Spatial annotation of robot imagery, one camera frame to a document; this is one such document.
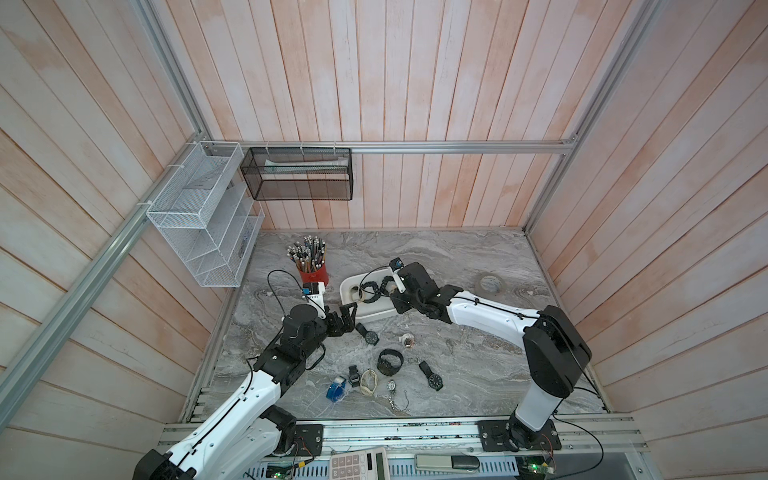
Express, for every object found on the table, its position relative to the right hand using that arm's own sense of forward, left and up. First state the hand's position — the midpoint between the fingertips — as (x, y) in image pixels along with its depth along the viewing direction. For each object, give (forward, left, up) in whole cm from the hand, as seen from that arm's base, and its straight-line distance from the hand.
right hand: (395, 291), depth 91 cm
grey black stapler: (-44, -12, -5) cm, 45 cm away
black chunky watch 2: (+7, +3, -4) cm, 8 cm away
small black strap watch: (-25, +11, -5) cm, 28 cm away
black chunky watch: (+5, +6, -6) cm, 10 cm away
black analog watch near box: (-11, +8, -8) cm, 16 cm away
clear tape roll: (+10, -34, -10) cm, 37 cm away
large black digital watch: (-22, +3, -6) cm, 23 cm away
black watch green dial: (-24, -11, -9) cm, 28 cm away
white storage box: (+4, +8, -7) cm, 12 cm away
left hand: (-11, +14, +6) cm, 19 cm away
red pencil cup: (+5, +25, 0) cm, 25 cm away
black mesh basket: (+38, +34, +17) cm, 53 cm away
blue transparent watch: (-29, +15, -3) cm, 33 cm away
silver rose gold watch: (-12, -4, -10) cm, 16 cm away
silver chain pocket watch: (-26, +1, -9) cm, 27 cm away
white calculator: (-44, +7, -7) cm, 45 cm away
